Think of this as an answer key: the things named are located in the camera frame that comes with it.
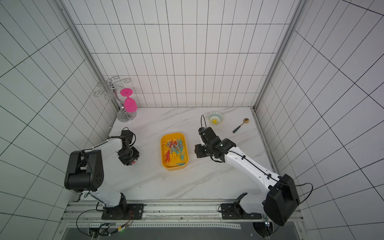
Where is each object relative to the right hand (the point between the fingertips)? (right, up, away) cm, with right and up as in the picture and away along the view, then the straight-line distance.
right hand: (194, 150), depth 80 cm
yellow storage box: (-13, -3, +13) cm, 18 cm away
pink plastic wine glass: (-45, +28, +23) cm, 57 cm away
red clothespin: (-37, -9, +8) cm, 38 cm away
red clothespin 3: (-16, -6, +10) cm, 20 cm away
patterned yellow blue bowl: (+17, +18, +30) cm, 39 cm away
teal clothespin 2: (-7, -6, +10) cm, 14 cm away
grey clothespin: (-17, +1, +17) cm, 24 cm away
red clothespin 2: (-15, +1, +18) cm, 23 cm away
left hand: (-37, -9, +10) cm, 40 cm away
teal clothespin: (-9, +2, +17) cm, 19 cm away
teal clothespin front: (-8, -10, +8) cm, 15 cm away
